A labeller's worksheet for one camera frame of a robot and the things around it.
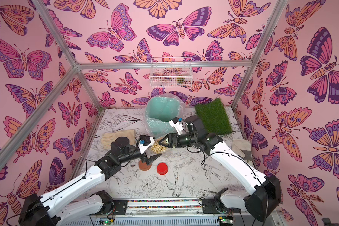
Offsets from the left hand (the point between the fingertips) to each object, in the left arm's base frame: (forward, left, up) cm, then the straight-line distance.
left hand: (158, 144), depth 72 cm
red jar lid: (-4, -1, -23) cm, 23 cm away
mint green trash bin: (+32, +2, -9) cm, 33 cm away
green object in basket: (+45, -12, +8) cm, 47 cm away
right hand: (-1, -4, +4) cm, 6 cm away
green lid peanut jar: (-5, 0, +4) cm, 6 cm away
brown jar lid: (-4, +10, -20) cm, 23 cm away
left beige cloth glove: (+17, +40, -21) cm, 48 cm away
